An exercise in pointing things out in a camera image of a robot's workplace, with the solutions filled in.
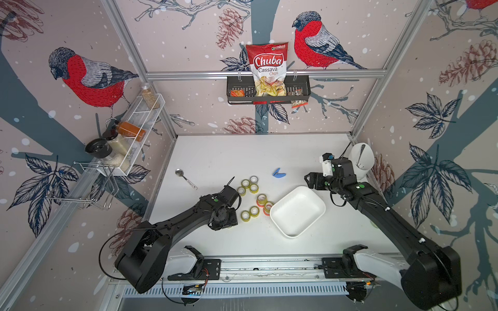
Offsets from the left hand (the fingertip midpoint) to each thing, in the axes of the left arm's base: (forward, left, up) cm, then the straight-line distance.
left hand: (235, 219), depth 84 cm
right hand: (+15, -34, +13) cm, 39 cm away
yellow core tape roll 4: (+2, -4, -2) cm, 6 cm away
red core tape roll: (+9, -12, 0) cm, 15 cm away
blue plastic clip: (+24, -21, -2) cm, 32 cm away
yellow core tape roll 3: (+5, -9, -3) cm, 10 cm away
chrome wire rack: (-2, +42, +33) cm, 54 cm away
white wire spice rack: (+13, +38, +33) cm, 52 cm away
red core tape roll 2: (+5, -14, 0) cm, 15 cm away
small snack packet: (+45, -29, +30) cm, 61 cm away
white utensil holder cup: (+29, -64, +9) cm, 70 cm away
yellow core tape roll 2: (+22, -8, -2) cm, 24 cm away
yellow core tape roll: (+19, -4, -2) cm, 20 cm away
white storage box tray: (+4, -29, -2) cm, 29 cm away
